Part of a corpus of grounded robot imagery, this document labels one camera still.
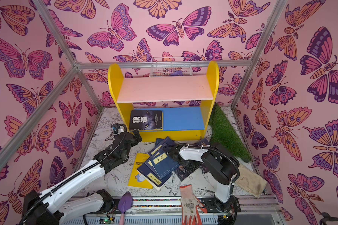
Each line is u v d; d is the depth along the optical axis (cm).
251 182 81
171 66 93
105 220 73
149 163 83
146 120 90
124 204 73
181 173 84
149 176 81
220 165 48
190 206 73
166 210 73
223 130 97
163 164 83
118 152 56
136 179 82
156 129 88
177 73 95
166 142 93
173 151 68
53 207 40
